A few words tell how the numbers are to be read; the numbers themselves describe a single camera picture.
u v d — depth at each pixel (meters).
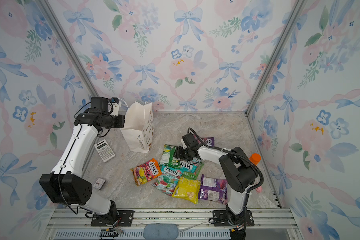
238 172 0.49
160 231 0.68
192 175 0.86
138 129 0.77
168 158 0.92
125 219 0.74
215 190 0.80
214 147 0.62
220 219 0.73
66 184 0.41
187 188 0.81
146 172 0.86
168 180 0.83
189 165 0.88
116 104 0.71
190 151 0.81
